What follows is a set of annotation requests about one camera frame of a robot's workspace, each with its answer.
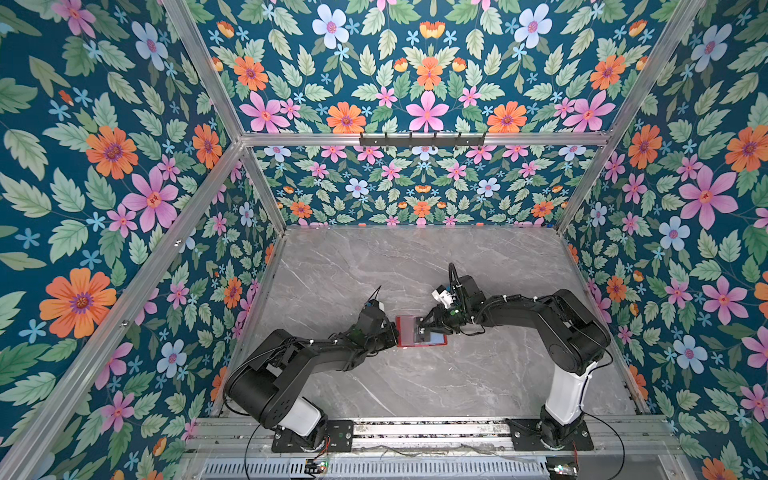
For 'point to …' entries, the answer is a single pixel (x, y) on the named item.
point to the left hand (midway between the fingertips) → (405, 329)
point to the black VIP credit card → (421, 333)
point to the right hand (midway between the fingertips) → (423, 324)
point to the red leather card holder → (410, 334)
